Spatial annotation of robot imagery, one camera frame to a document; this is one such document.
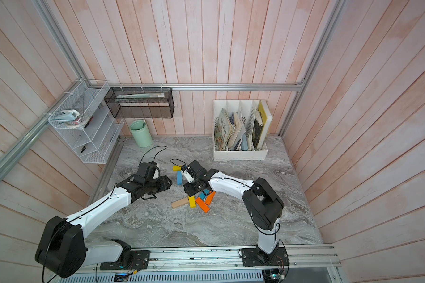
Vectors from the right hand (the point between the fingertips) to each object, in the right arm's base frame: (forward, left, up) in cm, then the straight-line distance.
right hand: (188, 187), depth 90 cm
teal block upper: (-12, -10, +20) cm, 25 cm away
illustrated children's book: (+35, -18, +10) cm, 41 cm away
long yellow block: (-5, -2, -5) cm, 7 cm away
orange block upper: (-4, -11, -5) cm, 12 cm away
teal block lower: (-9, -8, +9) cm, 15 cm away
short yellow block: (+14, +9, -3) cm, 17 cm away
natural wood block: (-6, +5, -5) cm, 10 cm away
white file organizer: (+46, -32, +16) cm, 58 cm away
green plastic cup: (+32, +32, +9) cm, 46 cm away
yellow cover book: (+32, -41, +21) cm, 56 cm away
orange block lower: (-7, -7, -5) cm, 11 cm away
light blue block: (+8, +7, -4) cm, 11 cm away
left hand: (-1, +10, +4) cm, 10 cm away
